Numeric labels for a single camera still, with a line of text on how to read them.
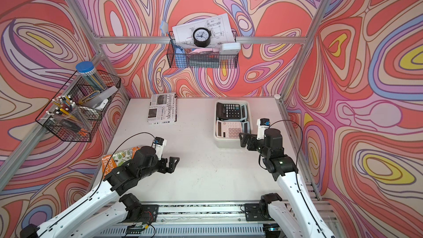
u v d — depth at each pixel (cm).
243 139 70
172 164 68
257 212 73
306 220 41
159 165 67
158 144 66
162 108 108
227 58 89
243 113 96
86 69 70
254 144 67
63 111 58
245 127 90
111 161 84
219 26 82
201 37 78
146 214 73
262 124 65
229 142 86
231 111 96
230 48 72
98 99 72
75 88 75
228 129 88
